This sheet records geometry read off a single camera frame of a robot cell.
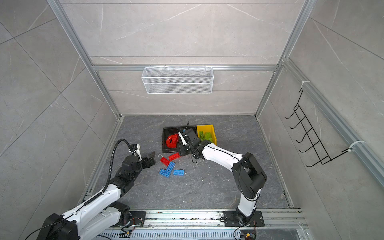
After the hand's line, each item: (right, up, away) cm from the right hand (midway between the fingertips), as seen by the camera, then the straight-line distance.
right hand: (181, 147), depth 89 cm
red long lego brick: (-5, -7, +6) cm, 11 cm away
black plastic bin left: (-12, +9, +20) cm, 25 cm away
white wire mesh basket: (-4, +45, +11) cm, 46 cm away
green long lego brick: (+17, +6, +14) cm, 23 cm away
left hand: (-19, -1, -4) cm, 20 cm away
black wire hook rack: (+61, +5, -27) cm, 66 cm away
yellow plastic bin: (+18, +11, +26) cm, 34 cm away
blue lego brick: (-10, -15, -1) cm, 18 cm away
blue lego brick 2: (-1, -15, -1) cm, 15 cm away
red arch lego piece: (-7, +3, +11) cm, 14 cm away
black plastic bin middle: (+8, +12, +15) cm, 21 cm away
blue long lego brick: (-7, -12, +1) cm, 14 cm away
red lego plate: (-11, -9, +4) cm, 15 cm away
